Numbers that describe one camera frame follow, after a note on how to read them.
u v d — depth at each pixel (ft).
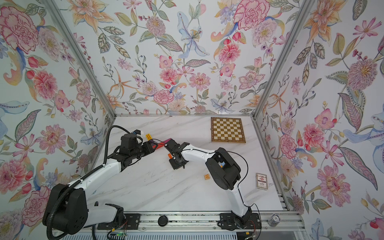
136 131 2.60
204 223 2.47
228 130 3.62
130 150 2.19
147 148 2.52
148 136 3.49
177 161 2.62
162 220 2.42
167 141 3.49
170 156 3.23
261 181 2.82
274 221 2.33
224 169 1.71
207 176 2.89
